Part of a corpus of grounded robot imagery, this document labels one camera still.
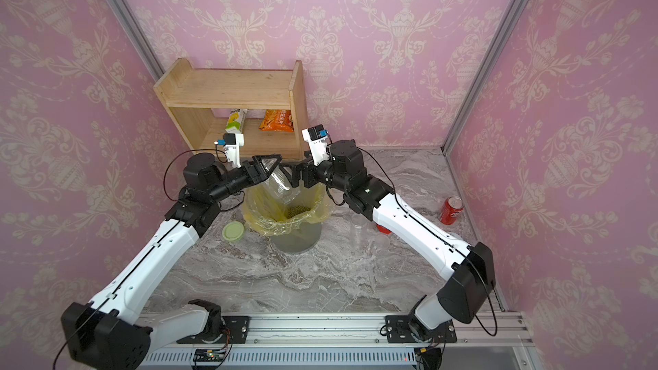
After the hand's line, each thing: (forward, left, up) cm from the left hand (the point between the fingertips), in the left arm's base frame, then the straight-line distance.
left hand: (278, 162), depth 69 cm
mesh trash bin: (-12, -6, -24) cm, 27 cm away
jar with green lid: (-7, -2, -2) cm, 7 cm away
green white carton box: (+29, +22, -9) cm, 37 cm away
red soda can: (+2, -57, -24) cm, 62 cm away
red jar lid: (-2, -34, -35) cm, 49 cm away
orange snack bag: (+29, +6, -9) cm, 31 cm away
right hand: (0, -5, +2) cm, 5 cm away
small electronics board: (-40, +20, -38) cm, 59 cm away
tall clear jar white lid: (-8, -24, -24) cm, 35 cm away
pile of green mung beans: (+5, 0, -32) cm, 33 cm away
